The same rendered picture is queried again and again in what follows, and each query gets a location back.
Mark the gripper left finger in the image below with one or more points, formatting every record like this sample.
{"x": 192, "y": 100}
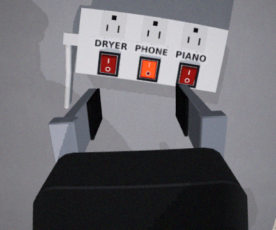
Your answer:
{"x": 73, "y": 132}

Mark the white power strip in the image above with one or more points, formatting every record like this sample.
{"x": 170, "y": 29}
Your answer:
{"x": 144, "y": 48}

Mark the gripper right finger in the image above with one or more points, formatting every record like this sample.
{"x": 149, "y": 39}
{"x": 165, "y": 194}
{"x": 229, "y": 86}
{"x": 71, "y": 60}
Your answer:
{"x": 205, "y": 128}

